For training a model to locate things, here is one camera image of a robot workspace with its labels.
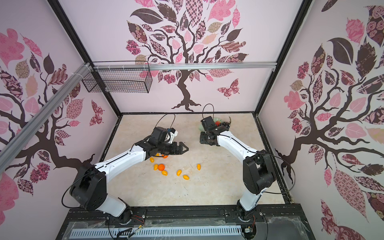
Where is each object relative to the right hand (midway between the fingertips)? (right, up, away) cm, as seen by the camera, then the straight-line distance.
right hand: (204, 137), depth 90 cm
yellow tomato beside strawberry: (-4, -18, 0) cm, 18 cm away
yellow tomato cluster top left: (-23, -6, -24) cm, 34 cm away
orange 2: (-27, -18, 0) cm, 33 cm away
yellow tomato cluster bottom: (-24, -21, -3) cm, 32 cm away
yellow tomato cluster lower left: (-30, -18, 0) cm, 35 cm away
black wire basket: (-70, +45, +32) cm, 89 cm away
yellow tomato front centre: (-15, -21, -3) cm, 26 cm away
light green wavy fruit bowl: (-2, +6, +15) cm, 16 cm away
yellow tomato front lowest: (-11, -23, -5) cm, 26 cm away
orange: (-25, -13, +3) cm, 28 cm away
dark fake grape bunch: (+16, +9, +11) cm, 21 cm away
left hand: (-13, -8, -7) cm, 17 cm away
